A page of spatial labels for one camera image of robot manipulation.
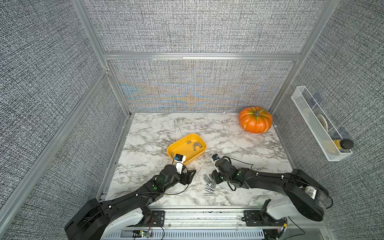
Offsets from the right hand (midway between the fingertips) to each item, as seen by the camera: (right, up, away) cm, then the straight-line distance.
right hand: (213, 169), depth 88 cm
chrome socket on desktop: (-3, -12, -6) cm, 14 cm away
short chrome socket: (-14, +15, +14) cm, 25 cm away
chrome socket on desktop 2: (-3, -9, -4) cm, 11 cm away
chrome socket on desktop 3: (-4, -5, -2) cm, 6 cm away
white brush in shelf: (+49, +29, -18) cm, 60 cm away
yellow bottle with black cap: (+49, +18, -27) cm, 59 cm away
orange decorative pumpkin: (+31, +30, +12) cm, 44 cm away
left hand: (-12, +3, -8) cm, 14 cm away
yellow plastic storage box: (-12, +12, +13) cm, 21 cm away
